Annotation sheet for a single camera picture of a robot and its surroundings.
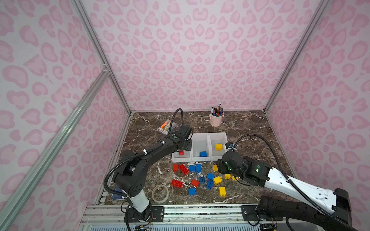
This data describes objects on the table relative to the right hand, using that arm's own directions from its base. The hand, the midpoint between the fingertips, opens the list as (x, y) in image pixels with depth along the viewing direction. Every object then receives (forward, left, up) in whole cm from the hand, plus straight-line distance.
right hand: (219, 163), depth 75 cm
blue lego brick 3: (+12, +7, -13) cm, 19 cm away
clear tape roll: (-12, +32, -15) cm, 37 cm away
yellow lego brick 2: (-10, -2, -13) cm, 17 cm away
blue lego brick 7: (-10, +14, -15) cm, 23 cm away
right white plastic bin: (+25, -2, -13) cm, 28 cm away
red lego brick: (+3, +25, -13) cm, 28 cm away
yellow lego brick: (-4, 0, -13) cm, 13 cm away
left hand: (+16, +17, -5) cm, 24 cm away
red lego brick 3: (-7, +23, -13) cm, 27 cm away
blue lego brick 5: (-4, +8, -14) cm, 17 cm away
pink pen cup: (+39, -2, -12) cm, 40 cm away
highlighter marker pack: (+32, +36, -14) cm, 50 cm away
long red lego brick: (+1, +19, -12) cm, 23 cm away
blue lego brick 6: (-6, +4, -14) cm, 16 cm away
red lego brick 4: (-6, +13, -15) cm, 20 cm away
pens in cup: (+41, -3, -3) cm, 41 cm away
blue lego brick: (+3, +14, -14) cm, 20 cm away
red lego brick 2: (+13, +22, -14) cm, 29 cm away
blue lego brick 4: (-1, +4, -15) cm, 15 cm away
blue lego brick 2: (+4, +11, -15) cm, 19 cm away
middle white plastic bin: (+16, +9, -12) cm, 22 cm away
